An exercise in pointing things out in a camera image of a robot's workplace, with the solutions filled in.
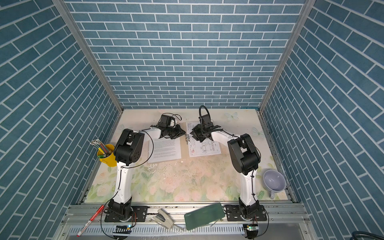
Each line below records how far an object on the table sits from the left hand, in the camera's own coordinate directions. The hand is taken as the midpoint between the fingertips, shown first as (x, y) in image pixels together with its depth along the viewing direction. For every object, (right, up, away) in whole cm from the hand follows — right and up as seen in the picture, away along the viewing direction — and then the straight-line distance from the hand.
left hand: (186, 131), depth 104 cm
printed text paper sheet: (-16, -12, -5) cm, 20 cm away
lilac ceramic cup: (+52, -28, -20) cm, 62 cm away
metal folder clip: (+1, -5, -2) cm, 6 cm away
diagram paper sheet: (+8, -11, -6) cm, 15 cm away
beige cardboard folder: (0, -12, -6) cm, 13 cm away
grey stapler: (-7, -39, -33) cm, 52 cm away
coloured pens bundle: (-45, -8, -21) cm, 51 cm away
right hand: (+2, +1, -7) cm, 7 cm away
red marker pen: (-44, -41, -34) cm, 69 cm away
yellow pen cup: (-41, -14, -22) cm, 48 cm away
